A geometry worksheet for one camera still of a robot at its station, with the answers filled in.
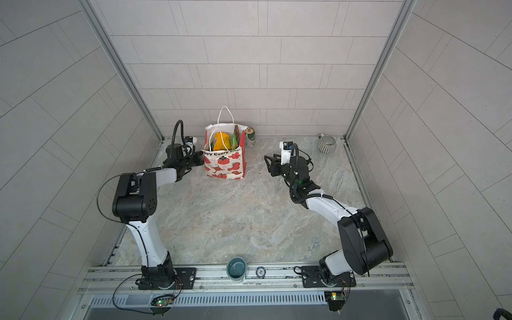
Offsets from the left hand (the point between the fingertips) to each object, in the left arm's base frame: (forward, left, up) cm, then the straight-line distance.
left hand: (214, 149), depth 98 cm
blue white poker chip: (-51, -24, -9) cm, 57 cm away
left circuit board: (-61, +8, -6) cm, 62 cm away
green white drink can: (+12, -18, 0) cm, 21 cm away
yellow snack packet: (-5, -5, +10) cm, 13 cm away
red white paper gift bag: (-12, -9, +4) cm, 16 cm away
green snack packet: (-4, -12, +13) cm, 18 cm away
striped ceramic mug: (+12, -60, -8) cm, 62 cm away
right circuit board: (-59, -50, -9) cm, 78 cm away
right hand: (-12, -27, +10) cm, 31 cm away
